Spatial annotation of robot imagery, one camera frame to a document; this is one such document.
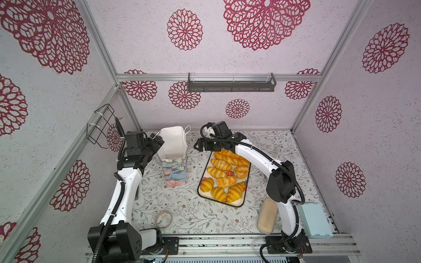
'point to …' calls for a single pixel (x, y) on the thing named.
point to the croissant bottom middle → (218, 194)
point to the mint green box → (314, 221)
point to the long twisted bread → (232, 158)
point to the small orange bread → (226, 181)
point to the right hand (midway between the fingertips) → (199, 144)
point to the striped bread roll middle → (216, 173)
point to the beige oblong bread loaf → (267, 216)
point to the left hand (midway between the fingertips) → (157, 143)
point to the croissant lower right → (235, 192)
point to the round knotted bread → (241, 171)
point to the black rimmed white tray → (208, 196)
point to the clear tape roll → (163, 219)
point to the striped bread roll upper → (221, 165)
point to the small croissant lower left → (206, 186)
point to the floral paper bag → (174, 155)
